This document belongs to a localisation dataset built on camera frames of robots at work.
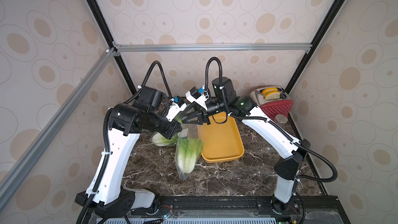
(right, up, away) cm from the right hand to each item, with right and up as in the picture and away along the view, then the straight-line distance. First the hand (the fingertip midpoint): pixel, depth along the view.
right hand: (188, 114), depth 62 cm
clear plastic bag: (0, -9, +21) cm, 23 cm away
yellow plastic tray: (+18, -18, +37) cm, 45 cm away
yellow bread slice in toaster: (+46, +14, +34) cm, 59 cm away
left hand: (-2, -5, -2) cm, 6 cm away
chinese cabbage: (-1, -18, +13) cm, 23 cm away
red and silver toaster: (+49, +8, +32) cm, 59 cm away
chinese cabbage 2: (-19, -15, +27) cm, 37 cm away
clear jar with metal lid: (+52, -4, +28) cm, 60 cm away
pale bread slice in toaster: (+49, +11, +33) cm, 60 cm away
